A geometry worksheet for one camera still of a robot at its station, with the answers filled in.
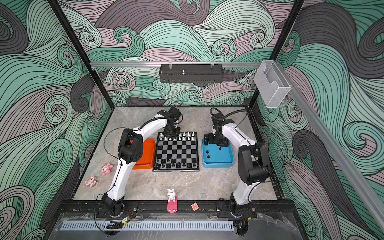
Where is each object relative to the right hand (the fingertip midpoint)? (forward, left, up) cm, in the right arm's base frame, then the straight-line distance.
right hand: (213, 143), depth 91 cm
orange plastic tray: (-11, +39, 0) cm, 40 cm away
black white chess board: (-5, +22, -6) cm, 23 cm away
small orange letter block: (-34, +12, -5) cm, 36 cm away
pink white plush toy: (-23, +69, -3) cm, 72 cm away
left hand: (+7, +24, -3) cm, 25 cm away
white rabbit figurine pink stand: (-32, +23, -3) cm, 40 cm away
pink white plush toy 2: (-16, +63, -2) cm, 65 cm away
